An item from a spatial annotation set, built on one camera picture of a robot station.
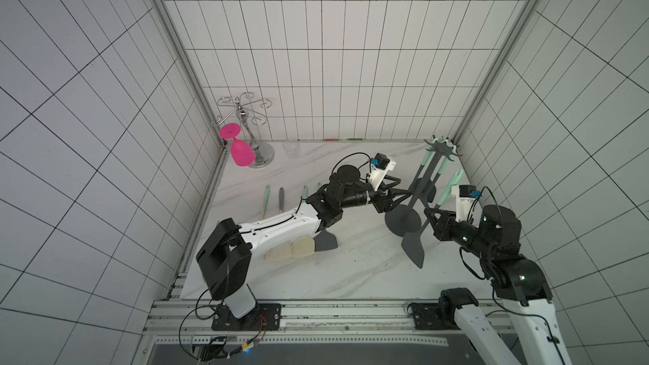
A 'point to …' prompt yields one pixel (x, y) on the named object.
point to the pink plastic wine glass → (242, 152)
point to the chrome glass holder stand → (245, 105)
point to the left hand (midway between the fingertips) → (401, 191)
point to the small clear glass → (291, 148)
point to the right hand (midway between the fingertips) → (425, 206)
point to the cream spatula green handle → (266, 198)
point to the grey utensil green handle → (324, 241)
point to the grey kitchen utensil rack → (403, 219)
